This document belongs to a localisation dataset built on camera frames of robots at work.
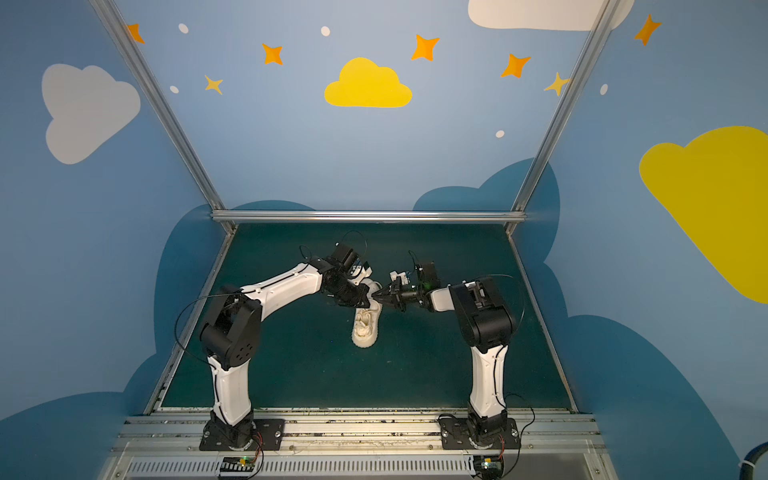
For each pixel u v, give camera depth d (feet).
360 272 2.69
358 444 2.41
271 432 2.45
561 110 2.84
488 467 2.40
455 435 2.43
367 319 3.02
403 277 3.09
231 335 1.66
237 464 2.40
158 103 2.76
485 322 1.82
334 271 2.30
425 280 2.76
